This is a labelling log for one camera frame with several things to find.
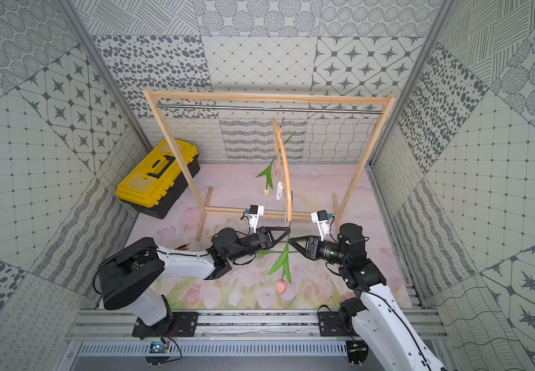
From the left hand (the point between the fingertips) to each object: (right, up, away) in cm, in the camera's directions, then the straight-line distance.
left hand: (291, 228), depth 68 cm
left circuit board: (-42, -38, +3) cm, 57 cm away
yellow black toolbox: (-52, +13, +22) cm, 58 cm away
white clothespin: (-3, +12, 0) cm, 12 cm away
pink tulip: (-2, -10, 0) cm, 10 cm away
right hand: (0, -6, +3) cm, 6 cm away
